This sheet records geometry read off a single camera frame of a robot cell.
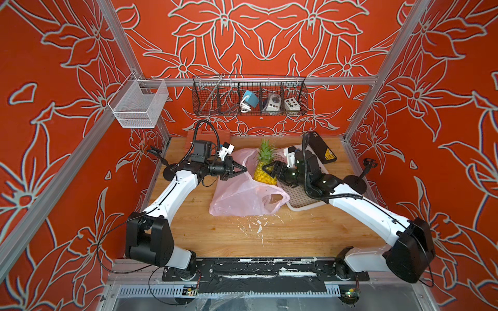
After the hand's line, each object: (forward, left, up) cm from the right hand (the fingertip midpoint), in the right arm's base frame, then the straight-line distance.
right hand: (262, 170), depth 74 cm
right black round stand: (+8, -49, -22) cm, 54 cm away
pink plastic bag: (-7, +8, -8) cm, 13 cm away
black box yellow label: (+35, -37, -24) cm, 56 cm away
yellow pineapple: (+4, -1, +2) cm, 5 cm away
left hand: (0, +7, 0) cm, 7 cm away
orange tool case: (+40, +22, -20) cm, 50 cm away
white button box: (+38, -15, +5) cm, 41 cm away
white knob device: (+35, -6, +7) cm, 36 cm away
